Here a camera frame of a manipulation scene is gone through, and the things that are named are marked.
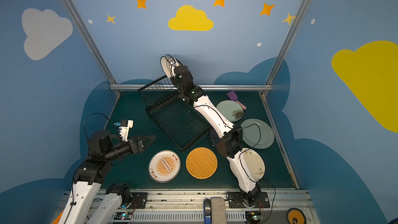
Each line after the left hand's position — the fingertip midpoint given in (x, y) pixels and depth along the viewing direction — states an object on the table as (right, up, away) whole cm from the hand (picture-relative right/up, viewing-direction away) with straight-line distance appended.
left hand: (151, 138), depth 68 cm
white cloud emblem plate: (+3, +34, +26) cm, 43 cm away
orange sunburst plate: (+2, -19, +17) cm, 26 cm away
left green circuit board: (-14, -37, +3) cm, 39 cm away
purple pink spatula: (+48, +22, +51) cm, 73 cm away
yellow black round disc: (+67, -37, +4) cm, 77 cm away
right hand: (+12, +35, +12) cm, 39 cm away
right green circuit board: (+47, -37, +3) cm, 60 cm away
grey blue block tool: (+28, -33, +1) cm, 43 cm away
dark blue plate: (+30, -4, +28) cm, 42 cm away
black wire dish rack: (+8, +6, +35) cm, 36 cm away
